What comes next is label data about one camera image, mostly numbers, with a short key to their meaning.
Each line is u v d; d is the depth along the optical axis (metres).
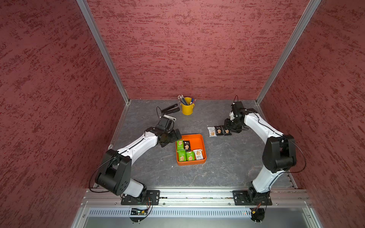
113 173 0.44
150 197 0.74
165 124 0.70
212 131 1.00
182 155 0.87
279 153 0.48
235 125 0.78
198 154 0.87
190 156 0.87
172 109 1.13
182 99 1.01
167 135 0.76
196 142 0.96
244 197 0.73
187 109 1.08
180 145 0.91
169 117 1.07
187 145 0.92
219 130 1.00
